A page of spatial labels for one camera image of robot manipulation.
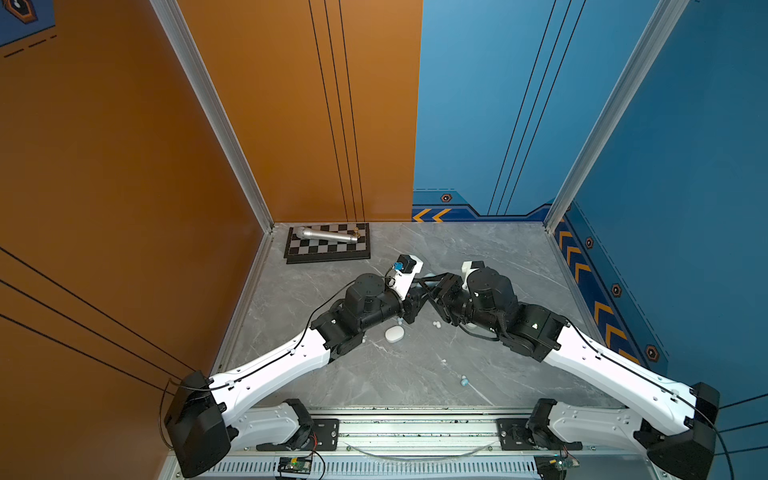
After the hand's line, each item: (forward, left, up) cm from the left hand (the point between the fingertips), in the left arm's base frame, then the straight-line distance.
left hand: (432, 282), depth 69 cm
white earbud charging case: (-1, +9, -27) cm, 28 cm away
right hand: (-2, +3, +1) cm, 4 cm away
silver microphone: (+36, +42, -21) cm, 59 cm away
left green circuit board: (-33, +33, -31) cm, 56 cm away
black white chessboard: (+30, +44, -25) cm, 59 cm away
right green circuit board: (-32, -30, -30) cm, 53 cm away
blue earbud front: (-14, -11, -27) cm, 33 cm away
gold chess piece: (+36, +23, -22) cm, 48 cm away
